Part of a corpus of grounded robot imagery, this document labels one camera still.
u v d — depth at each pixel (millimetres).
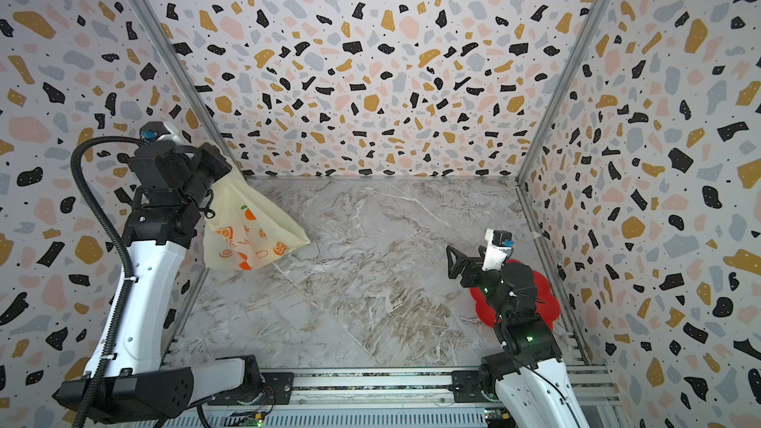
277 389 744
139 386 358
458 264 638
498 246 598
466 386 744
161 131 537
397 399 732
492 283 625
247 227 741
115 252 714
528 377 475
